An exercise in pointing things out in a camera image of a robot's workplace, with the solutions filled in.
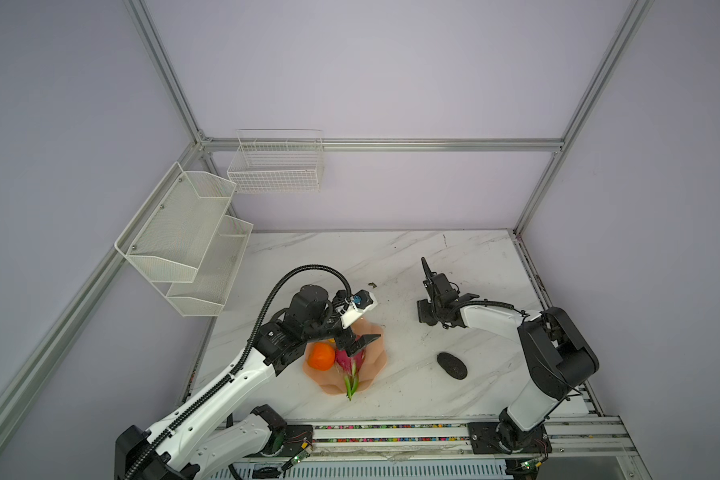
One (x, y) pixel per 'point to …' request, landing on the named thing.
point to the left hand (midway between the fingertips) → (365, 317)
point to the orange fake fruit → (321, 356)
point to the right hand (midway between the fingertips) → (425, 307)
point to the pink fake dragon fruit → (350, 367)
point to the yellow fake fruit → (332, 340)
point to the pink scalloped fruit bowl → (374, 363)
